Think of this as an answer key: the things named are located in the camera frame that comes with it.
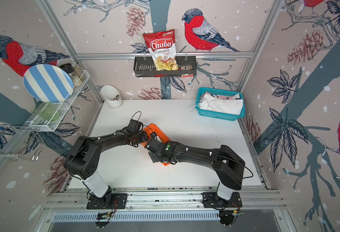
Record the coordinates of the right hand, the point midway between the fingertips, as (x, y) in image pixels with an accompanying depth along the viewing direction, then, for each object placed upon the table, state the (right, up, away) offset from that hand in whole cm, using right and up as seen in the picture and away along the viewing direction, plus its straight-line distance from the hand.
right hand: (159, 150), depth 83 cm
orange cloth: (+4, -8, -1) cm, 9 cm away
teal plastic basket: (+45, +19, +21) cm, 54 cm away
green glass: (-53, +23, -15) cm, 59 cm away
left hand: (-9, +6, +14) cm, 18 cm away
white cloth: (+51, +28, +22) cm, 63 cm away
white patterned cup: (-40, +35, +29) cm, 61 cm away
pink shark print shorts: (+47, +35, +35) cm, 68 cm away
